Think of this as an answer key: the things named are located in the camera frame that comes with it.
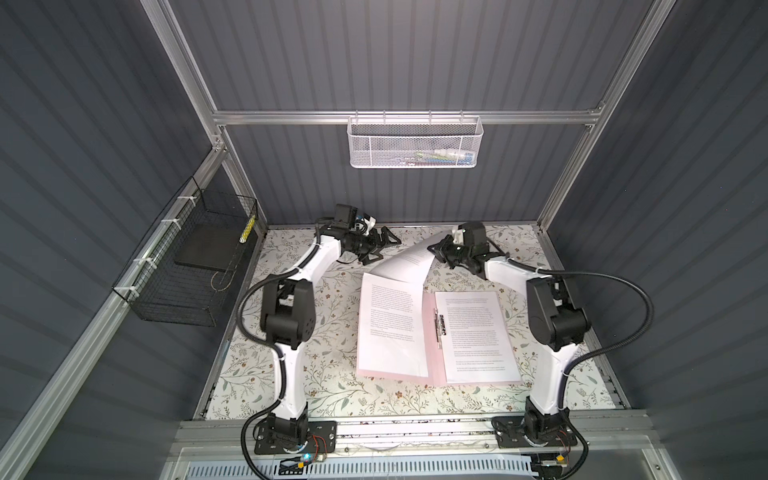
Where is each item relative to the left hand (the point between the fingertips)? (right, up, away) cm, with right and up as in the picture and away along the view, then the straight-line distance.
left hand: (392, 247), depth 93 cm
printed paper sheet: (0, -24, -7) cm, 25 cm away
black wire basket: (-51, -6, -21) cm, 56 cm away
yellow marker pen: (-40, +5, -12) cm, 42 cm away
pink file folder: (+13, -33, -7) cm, 36 cm away
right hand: (+12, 0, +4) cm, 13 cm away
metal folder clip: (+15, -25, -2) cm, 29 cm away
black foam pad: (-49, 0, -14) cm, 51 cm away
